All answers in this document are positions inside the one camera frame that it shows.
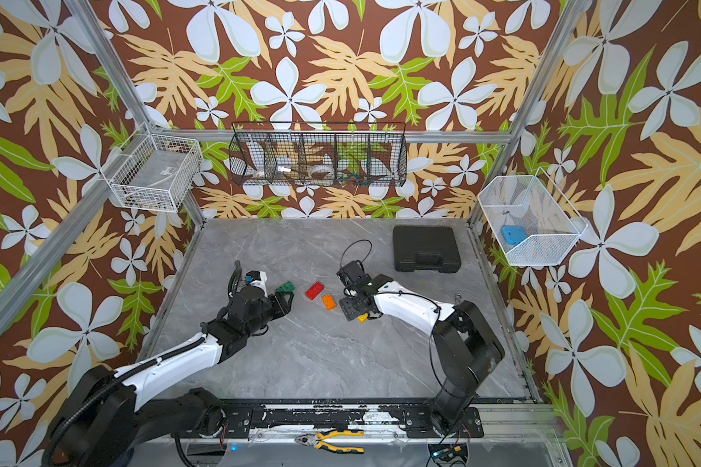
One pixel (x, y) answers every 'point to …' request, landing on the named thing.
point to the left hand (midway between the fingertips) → (291, 292)
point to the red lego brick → (313, 291)
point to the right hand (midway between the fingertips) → (353, 304)
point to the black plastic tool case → (425, 248)
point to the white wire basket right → (532, 223)
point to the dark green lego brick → (287, 286)
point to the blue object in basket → (513, 234)
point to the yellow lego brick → (362, 318)
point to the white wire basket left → (153, 174)
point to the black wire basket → (318, 154)
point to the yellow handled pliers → (315, 440)
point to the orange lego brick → (328, 302)
